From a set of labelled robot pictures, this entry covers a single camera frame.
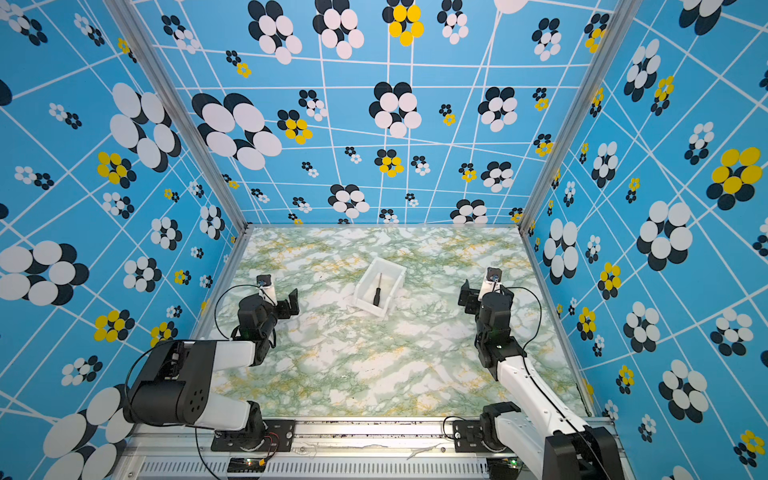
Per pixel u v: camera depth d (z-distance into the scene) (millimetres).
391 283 1008
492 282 691
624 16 683
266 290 788
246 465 722
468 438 724
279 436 727
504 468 703
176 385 446
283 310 831
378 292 996
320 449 723
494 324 617
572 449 398
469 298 751
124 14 681
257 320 710
